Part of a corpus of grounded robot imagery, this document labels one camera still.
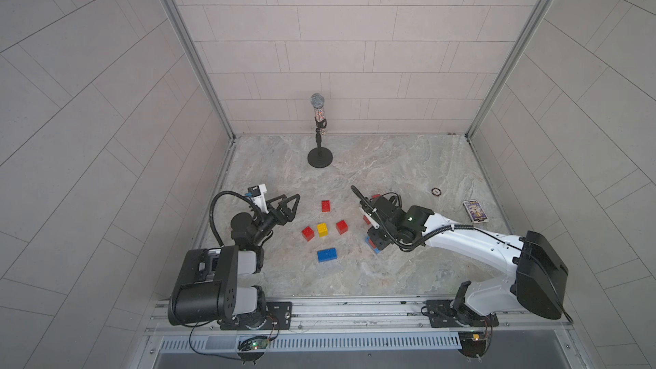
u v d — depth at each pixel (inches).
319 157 41.7
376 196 38.6
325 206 36.8
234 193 26.8
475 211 35.9
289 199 29.9
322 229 33.4
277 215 28.4
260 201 29.0
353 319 27.9
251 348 25.4
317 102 33.6
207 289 16.2
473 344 26.7
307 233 33.4
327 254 31.8
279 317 27.9
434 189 39.0
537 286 15.6
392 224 23.5
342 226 33.9
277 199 31.8
